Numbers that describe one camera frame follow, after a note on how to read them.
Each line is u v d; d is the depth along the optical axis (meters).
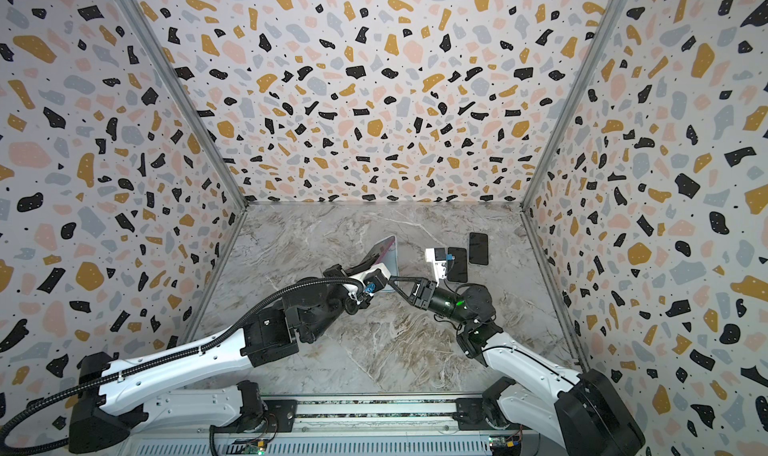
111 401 0.39
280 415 0.73
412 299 0.65
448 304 0.64
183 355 0.43
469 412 0.75
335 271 0.58
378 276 0.52
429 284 0.65
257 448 0.70
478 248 1.10
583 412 0.41
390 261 0.70
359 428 0.73
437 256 0.67
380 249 0.71
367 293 0.51
